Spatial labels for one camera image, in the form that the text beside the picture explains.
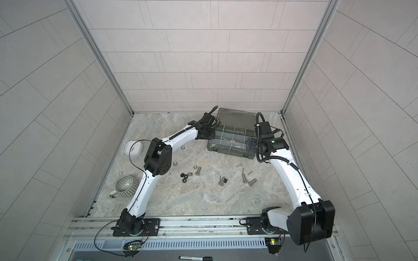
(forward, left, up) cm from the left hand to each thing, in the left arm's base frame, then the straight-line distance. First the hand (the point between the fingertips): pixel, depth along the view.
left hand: (216, 131), depth 102 cm
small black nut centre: (-31, -5, -2) cm, 31 cm away
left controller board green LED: (-59, +33, +2) cm, 67 cm away
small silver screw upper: (-21, -13, -3) cm, 25 cm away
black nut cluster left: (-28, +16, -3) cm, 33 cm away
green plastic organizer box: (+2, -12, +2) cm, 13 cm away
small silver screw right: (-25, -20, -3) cm, 32 cm away
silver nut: (-23, +12, -3) cm, 26 cm away
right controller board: (-58, -25, -2) cm, 63 cm away
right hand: (-18, -20, +13) cm, 30 cm away
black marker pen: (-62, +7, -1) cm, 63 cm away
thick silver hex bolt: (-32, -18, -2) cm, 37 cm away
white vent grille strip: (-58, +50, -1) cm, 77 cm away
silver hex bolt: (-27, +10, -2) cm, 29 cm away
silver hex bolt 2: (-32, -3, -3) cm, 32 cm away
